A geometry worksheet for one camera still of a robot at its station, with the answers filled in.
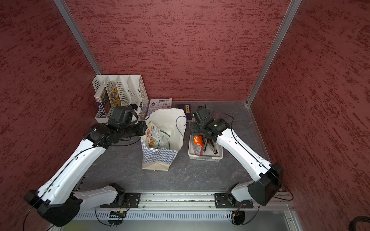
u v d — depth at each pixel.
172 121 0.85
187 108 1.17
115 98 1.00
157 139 0.85
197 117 0.57
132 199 0.74
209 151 0.92
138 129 0.61
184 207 0.73
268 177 0.39
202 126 0.55
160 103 1.18
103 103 0.97
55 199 0.37
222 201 0.74
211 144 0.81
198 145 0.71
